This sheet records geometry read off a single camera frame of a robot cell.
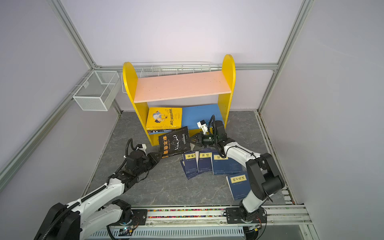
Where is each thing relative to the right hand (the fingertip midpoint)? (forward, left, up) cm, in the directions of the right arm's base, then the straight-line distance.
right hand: (186, 141), depth 81 cm
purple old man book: (+10, +18, -4) cm, 21 cm away
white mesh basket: (+36, +60, +8) cm, 70 cm away
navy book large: (-6, -20, -17) cm, 27 cm away
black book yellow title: (+2, +7, -3) cm, 8 cm away
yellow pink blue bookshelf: (+48, +19, -15) cm, 53 cm away
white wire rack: (+42, +27, +19) cm, 53 cm away
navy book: (-6, 0, -17) cm, 18 cm away
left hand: (-5, +13, -7) cm, 16 cm away
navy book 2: (-5, -11, -17) cm, 21 cm away
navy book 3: (-18, -29, -18) cm, 39 cm away
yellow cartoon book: (+16, +15, +1) cm, 22 cm away
